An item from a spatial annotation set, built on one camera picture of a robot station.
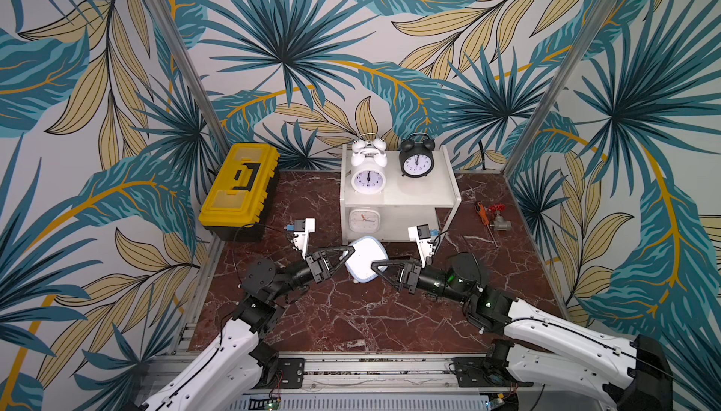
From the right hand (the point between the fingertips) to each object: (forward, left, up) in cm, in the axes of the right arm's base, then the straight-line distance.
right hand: (375, 265), depth 62 cm
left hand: (+2, +5, +1) cm, 5 cm away
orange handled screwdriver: (+32, -44, -28) cm, 61 cm away
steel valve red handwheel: (+27, -47, -26) cm, 60 cm away
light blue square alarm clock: (+2, +2, +2) cm, 4 cm away
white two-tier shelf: (+15, -8, +3) cm, 17 cm away
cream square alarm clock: (+18, +2, -8) cm, 20 cm away
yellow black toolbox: (+27, +42, -11) cm, 51 cm away
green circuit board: (-23, +27, -31) cm, 47 cm away
